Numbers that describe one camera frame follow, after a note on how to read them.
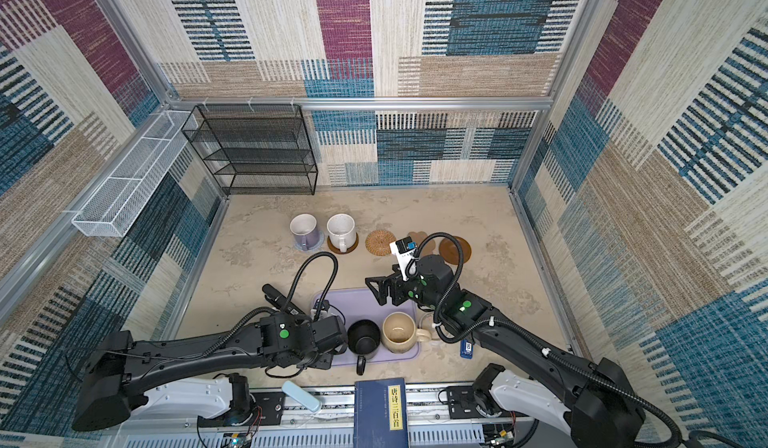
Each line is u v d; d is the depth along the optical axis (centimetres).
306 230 104
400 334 83
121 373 41
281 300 89
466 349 79
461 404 73
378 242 105
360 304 68
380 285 66
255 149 111
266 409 73
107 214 70
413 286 66
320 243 105
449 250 104
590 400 40
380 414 72
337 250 101
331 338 57
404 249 66
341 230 103
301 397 72
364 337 81
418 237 106
